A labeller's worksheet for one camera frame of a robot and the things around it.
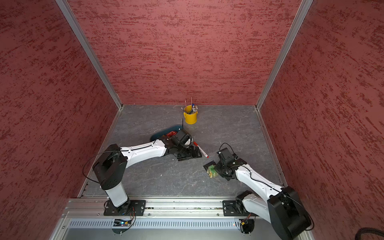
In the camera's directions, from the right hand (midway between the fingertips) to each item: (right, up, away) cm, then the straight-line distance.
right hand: (217, 172), depth 86 cm
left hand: (-13, +8, -2) cm, 15 cm away
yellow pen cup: (-16, +36, +17) cm, 43 cm away
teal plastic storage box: (-35, +23, +15) cm, 44 cm away
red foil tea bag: (-29, +22, +12) cm, 38 cm away
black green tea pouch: (-3, +1, +1) cm, 4 cm away
